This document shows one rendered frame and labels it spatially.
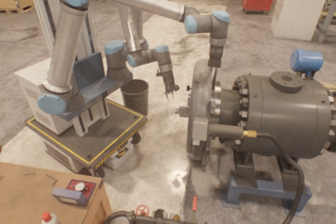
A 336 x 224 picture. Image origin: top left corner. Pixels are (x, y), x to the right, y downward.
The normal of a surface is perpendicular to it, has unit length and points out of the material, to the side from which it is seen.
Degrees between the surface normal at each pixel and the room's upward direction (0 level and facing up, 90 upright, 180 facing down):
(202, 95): 39
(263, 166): 0
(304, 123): 57
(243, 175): 0
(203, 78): 22
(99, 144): 0
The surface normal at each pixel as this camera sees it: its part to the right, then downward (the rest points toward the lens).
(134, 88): 0.21, 0.53
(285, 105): -0.10, -0.28
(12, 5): -0.13, 0.58
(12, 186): 0.00, -0.81
